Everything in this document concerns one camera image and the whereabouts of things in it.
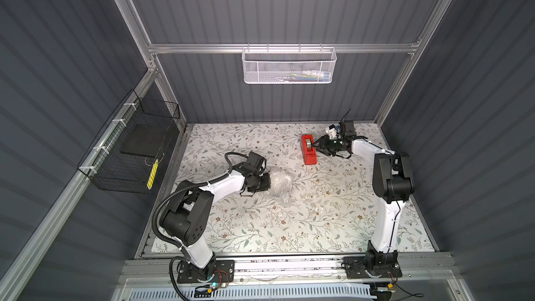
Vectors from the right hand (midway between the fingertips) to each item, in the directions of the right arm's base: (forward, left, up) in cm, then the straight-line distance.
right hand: (317, 145), depth 100 cm
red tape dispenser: (-2, +4, -4) cm, 5 cm away
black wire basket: (-21, +72, +21) cm, 78 cm away
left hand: (-21, +21, -4) cm, 30 cm away
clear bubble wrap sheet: (-20, +18, -4) cm, 27 cm away
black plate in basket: (-14, +67, +21) cm, 72 cm away
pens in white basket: (+19, +5, +27) cm, 33 cm away
